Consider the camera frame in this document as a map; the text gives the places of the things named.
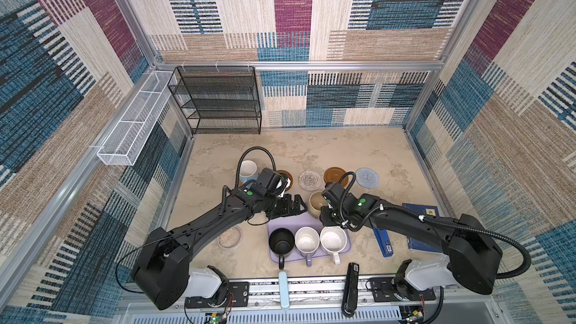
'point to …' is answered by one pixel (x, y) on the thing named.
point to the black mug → (281, 241)
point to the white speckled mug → (334, 239)
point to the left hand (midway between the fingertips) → (299, 211)
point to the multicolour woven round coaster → (310, 180)
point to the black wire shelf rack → (218, 100)
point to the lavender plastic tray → (295, 223)
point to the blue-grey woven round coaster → (367, 178)
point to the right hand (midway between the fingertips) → (327, 220)
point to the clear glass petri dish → (229, 237)
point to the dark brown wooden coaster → (289, 176)
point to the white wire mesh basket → (122, 146)
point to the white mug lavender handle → (307, 240)
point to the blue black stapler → (383, 241)
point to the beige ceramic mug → (316, 201)
